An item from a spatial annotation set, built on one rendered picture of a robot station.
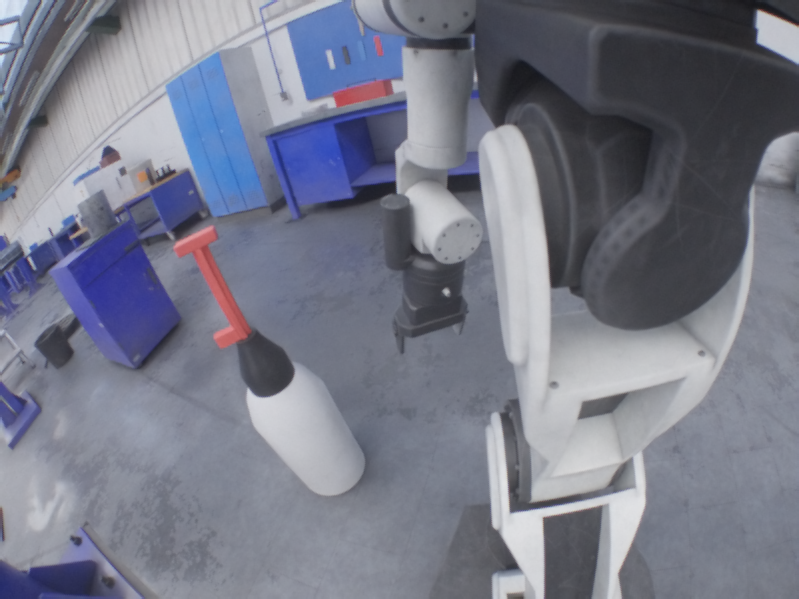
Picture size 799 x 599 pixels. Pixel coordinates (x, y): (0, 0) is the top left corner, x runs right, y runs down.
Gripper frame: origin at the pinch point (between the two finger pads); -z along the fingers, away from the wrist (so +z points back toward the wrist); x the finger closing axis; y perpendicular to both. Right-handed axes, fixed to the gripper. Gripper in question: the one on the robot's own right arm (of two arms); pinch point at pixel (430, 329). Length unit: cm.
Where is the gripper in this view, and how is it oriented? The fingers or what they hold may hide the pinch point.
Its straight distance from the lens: 59.9
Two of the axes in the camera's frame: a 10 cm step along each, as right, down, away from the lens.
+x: -9.4, 2.7, -2.2
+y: 3.5, 6.7, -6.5
